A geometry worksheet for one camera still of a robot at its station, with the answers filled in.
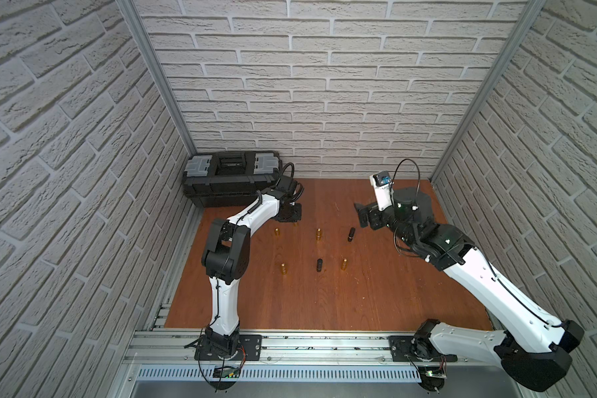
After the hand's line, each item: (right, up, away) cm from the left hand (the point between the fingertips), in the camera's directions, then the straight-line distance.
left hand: (300, 213), depth 97 cm
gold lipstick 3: (+16, -19, -8) cm, 26 cm away
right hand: (+22, +6, -28) cm, 36 cm away
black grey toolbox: (-29, +14, +1) cm, 32 cm away
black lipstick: (+7, -18, -10) cm, 22 cm away
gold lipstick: (+7, -9, -1) cm, 11 cm away
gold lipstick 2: (-6, -20, -10) cm, 23 cm away
